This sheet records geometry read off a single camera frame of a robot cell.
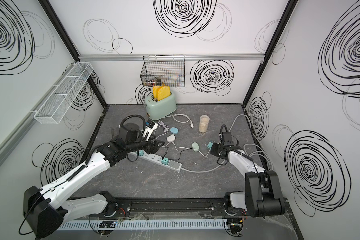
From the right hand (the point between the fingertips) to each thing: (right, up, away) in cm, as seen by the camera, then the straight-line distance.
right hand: (215, 149), depth 90 cm
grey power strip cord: (0, -9, -3) cm, 10 cm away
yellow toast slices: (-35, +37, +11) cm, 52 cm away
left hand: (-32, +8, -15) cm, 37 cm away
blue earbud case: (-26, +11, +12) cm, 31 cm away
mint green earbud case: (-12, +1, +5) cm, 13 cm away
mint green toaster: (-39, +25, +14) cm, 48 cm away
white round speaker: (-28, +6, +8) cm, 30 cm away
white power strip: (-24, -9, -5) cm, 26 cm away
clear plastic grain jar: (-6, +16, +8) cm, 19 cm away
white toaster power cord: (-14, +16, +17) cm, 27 cm away
